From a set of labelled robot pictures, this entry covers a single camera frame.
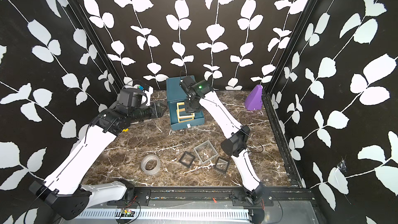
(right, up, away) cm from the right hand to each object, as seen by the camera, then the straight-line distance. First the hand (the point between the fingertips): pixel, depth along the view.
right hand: (189, 108), depth 82 cm
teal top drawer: (+5, -6, -1) cm, 8 cm away
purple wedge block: (+42, +5, +20) cm, 46 cm away
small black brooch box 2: (+18, -32, +3) cm, 37 cm away
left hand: (-11, +1, -12) cm, 16 cm away
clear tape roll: (-22, -31, +2) cm, 38 cm away
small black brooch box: (-2, -29, +4) cm, 30 cm away
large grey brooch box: (+9, -26, +8) cm, 29 cm away
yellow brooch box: (-3, -6, +1) cm, 6 cm away
